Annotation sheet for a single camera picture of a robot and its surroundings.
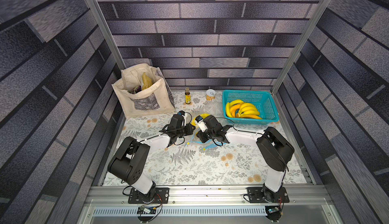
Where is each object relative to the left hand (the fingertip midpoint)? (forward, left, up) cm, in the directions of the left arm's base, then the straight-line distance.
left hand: (194, 126), depth 91 cm
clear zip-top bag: (-2, -2, +9) cm, 10 cm away
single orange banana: (+15, -27, -2) cm, 31 cm away
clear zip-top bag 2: (-13, -9, +2) cm, 15 cm away
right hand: (-3, -2, -4) cm, 5 cm away
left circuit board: (-42, +23, -9) cm, 49 cm away
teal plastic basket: (+25, -50, -3) cm, 56 cm away
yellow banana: (+24, -31, -5) cm, 39 cm away
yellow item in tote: (+23, +30, +15) cm, 41 cm away
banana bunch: (+14, -36, 0) cm, 38 cm away
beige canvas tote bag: (+10, +38, +11) cm, 40 cm away
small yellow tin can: (+29, -12, -1) cm, 31 cm away
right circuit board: (-41, -40, -11) cm, 58 cm away
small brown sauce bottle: (+25, +5, +1) cm, 25 cm away
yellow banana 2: (+13, -23, -1) cm, 27 cm away
